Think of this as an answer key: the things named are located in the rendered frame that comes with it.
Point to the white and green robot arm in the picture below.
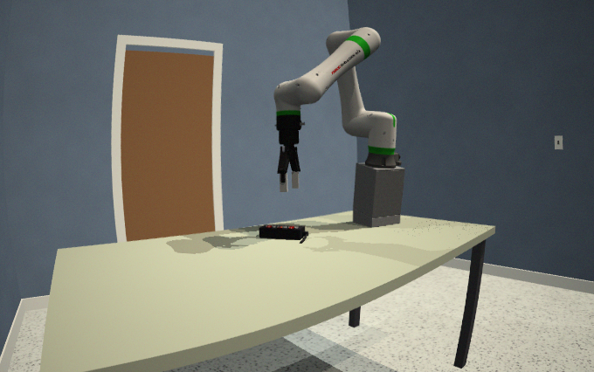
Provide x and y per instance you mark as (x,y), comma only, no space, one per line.
(346,49)

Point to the black power strip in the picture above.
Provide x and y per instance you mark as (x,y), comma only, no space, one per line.
(283,231)

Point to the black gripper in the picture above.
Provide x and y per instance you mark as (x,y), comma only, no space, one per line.
(288,138)

